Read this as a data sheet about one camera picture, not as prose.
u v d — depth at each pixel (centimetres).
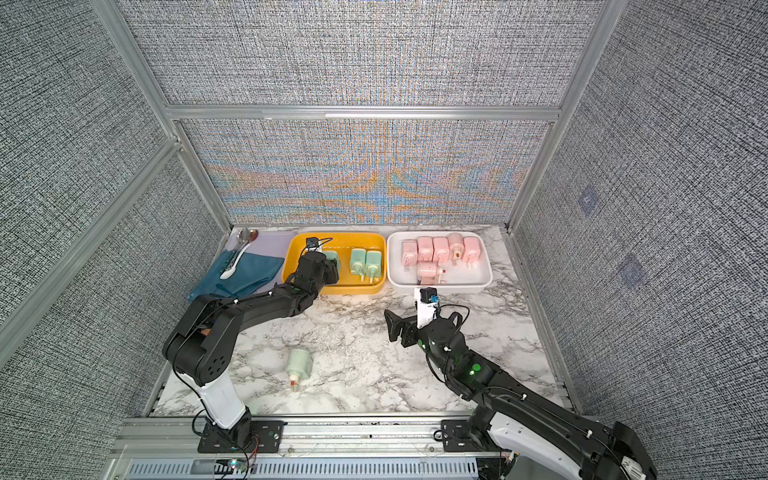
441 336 56
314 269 74
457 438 72
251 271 105
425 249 104
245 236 113
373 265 100
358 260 100
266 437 73
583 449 43
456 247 103
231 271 106
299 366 78
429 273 98
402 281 101
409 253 103
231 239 118
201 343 48
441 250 103
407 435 75
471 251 103
